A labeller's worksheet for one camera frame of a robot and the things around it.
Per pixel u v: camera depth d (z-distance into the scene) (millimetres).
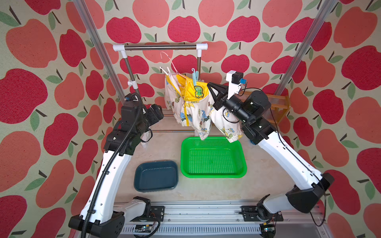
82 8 695
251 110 473
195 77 566
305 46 826
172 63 933
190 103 720
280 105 864
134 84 816
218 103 513
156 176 868
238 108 505
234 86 470
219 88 535
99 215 361
